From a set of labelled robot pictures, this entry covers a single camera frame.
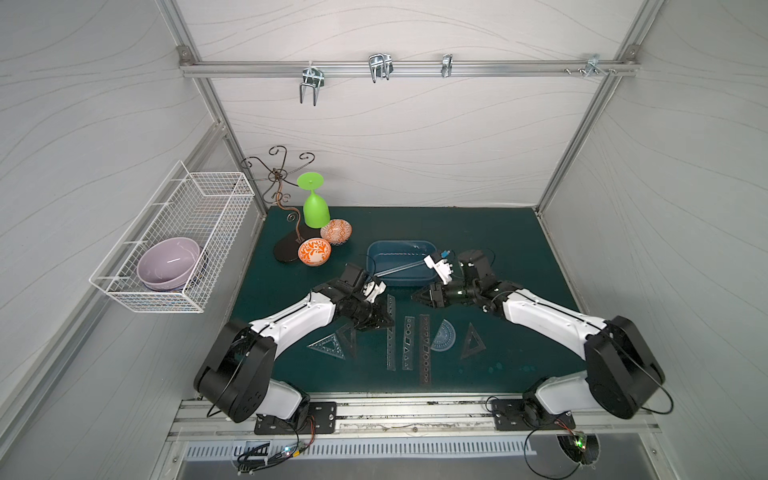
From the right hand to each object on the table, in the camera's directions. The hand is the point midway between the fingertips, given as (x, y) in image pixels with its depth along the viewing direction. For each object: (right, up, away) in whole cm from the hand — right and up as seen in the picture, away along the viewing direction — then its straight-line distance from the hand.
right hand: (414, 295), depth 81 cm
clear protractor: (+10, -14, +7) cm, 18 cm away
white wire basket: (-56, +24, -2) cm, 61 cm away
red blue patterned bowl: (-27, +18, +31) cm, 45 cm away
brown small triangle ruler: (+18, -16, +6) cm, 25 cm away
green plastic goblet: (-30, +24, +8) cm, 39 cm away
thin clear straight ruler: (-12, +3, +20) cm, 24 cm away
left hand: (-5, -8, 0) cm, 10 cm away
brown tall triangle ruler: (-19, -13, +7) cm, 25 cm away
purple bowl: (-53, +10, -19) cm, 58 cm away
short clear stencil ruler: (-1, -16, +5) cm, 17 cm away
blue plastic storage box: (-8, +9, +27) cm, 29 cm away
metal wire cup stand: (-45, +12, +27) cm, 54 cm away
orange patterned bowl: (-34, +10, +24) cm, 43 cm away
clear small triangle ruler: (-25, -16, +5) cm, 30 cm away
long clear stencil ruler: (-6, -11, -1) cm, 13 cm away
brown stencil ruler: (+3, -16, +4) cm, 17 cm away
